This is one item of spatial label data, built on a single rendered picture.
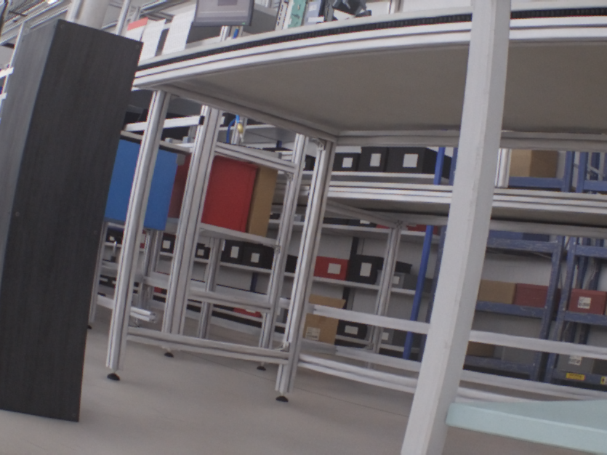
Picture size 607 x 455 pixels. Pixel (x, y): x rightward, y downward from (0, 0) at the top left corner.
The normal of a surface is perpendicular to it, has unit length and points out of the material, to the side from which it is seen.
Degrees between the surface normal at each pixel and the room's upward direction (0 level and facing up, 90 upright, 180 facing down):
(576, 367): 90
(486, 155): 90
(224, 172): 90
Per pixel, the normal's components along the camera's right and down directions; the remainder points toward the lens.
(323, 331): 0.20, -0.04
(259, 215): 0.65, 0.06
